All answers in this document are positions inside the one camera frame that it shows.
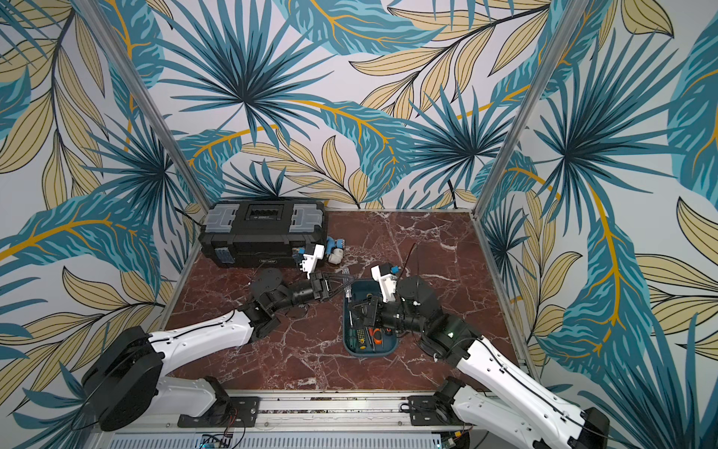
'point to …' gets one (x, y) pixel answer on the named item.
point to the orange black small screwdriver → (378, 336)
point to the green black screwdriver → (352, 335)
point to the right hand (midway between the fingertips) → (347, 308)
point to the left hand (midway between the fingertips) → (353, 285)
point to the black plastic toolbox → (263, 233)
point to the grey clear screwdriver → (346, 271)
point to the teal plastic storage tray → (361, 288)
